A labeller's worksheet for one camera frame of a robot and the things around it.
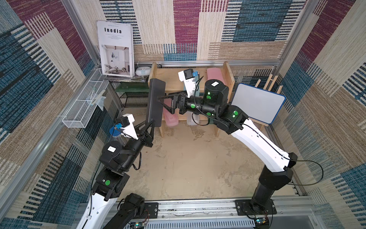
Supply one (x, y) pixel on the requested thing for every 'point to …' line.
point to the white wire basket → (80, 112)
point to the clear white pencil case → (189, 120)
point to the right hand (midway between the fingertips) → (162, 96)
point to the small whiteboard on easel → (259, 103)
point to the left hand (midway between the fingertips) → (151, 120)
